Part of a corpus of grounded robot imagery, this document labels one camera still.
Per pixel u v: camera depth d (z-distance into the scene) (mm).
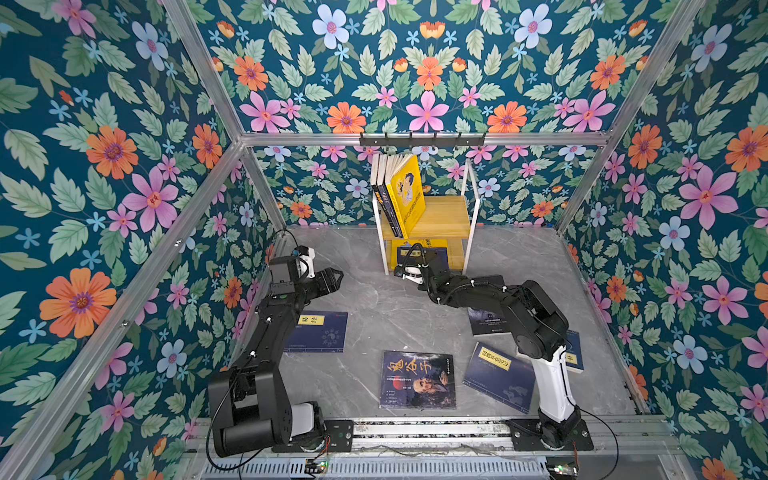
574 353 862
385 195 766
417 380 820
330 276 780
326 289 764
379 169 788
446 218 923
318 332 926
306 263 718
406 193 842
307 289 731
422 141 927
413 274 867
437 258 777
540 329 547
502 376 841
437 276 769
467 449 721
